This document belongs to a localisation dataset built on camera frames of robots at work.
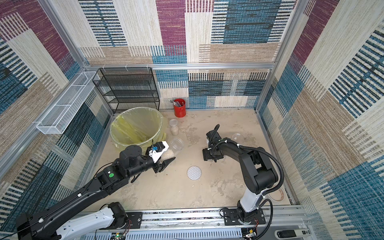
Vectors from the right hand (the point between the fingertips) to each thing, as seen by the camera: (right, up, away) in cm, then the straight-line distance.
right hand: (212, 157), depth 94 cm
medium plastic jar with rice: (-18, +12, -32) cm, 39 cm away
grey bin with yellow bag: (-44, +19, -5) cm, 48 cm away
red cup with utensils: (-22, +33, +14) cm, 42 cm away
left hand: (-22, +8, -25) cm, 35 cm away
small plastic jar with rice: (-24, +17, +8) cm, 31 cm away
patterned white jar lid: (-11, -7, -7) cm, 15 cm away
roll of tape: (+35, -16, -15) cm, 41 cm away
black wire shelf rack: (-58, +47, +14) cm, 76 cm away
